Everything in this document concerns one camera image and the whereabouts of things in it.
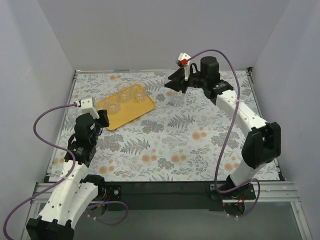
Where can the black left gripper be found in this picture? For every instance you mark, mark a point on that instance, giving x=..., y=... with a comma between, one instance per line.
x=103, y=119

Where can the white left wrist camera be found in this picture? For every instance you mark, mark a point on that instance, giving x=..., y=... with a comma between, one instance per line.
x=88, y=105

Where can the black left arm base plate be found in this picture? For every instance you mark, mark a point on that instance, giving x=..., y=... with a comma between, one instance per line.
x=109, y=193

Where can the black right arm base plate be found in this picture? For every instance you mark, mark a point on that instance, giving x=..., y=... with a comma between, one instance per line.
x=233, y=203

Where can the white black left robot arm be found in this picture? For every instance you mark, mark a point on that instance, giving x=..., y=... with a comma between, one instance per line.
x=75, y=188

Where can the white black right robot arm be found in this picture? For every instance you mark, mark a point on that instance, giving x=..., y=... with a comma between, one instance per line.
x=263, y=139

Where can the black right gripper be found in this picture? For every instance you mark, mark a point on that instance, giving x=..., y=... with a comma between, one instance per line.
x=184, y=80

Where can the floral patterned table mat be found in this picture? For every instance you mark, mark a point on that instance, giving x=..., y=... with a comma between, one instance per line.
x=189, y=142

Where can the yellow plastic tray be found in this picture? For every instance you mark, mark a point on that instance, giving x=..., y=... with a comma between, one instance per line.
x=129, y=111

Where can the clear drinking glass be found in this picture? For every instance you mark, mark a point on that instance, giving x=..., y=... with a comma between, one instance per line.
x=113, y=103

